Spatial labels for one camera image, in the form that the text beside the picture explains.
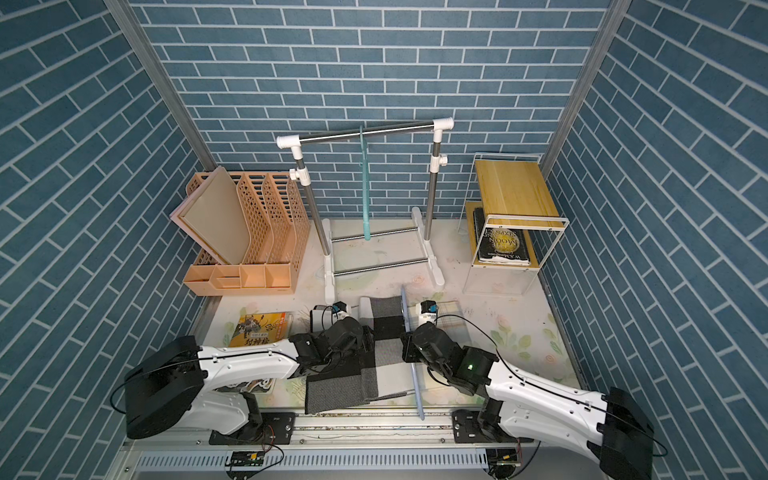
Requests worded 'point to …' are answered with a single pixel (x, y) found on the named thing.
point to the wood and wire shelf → (509, 223)
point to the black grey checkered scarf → (377, 374)
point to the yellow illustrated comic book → (260, 329)
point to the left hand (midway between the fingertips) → (377, 342)
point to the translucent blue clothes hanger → (421, 412)
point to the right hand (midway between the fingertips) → (402, 338)
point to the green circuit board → (249, 458)
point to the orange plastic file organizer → (279, 229)
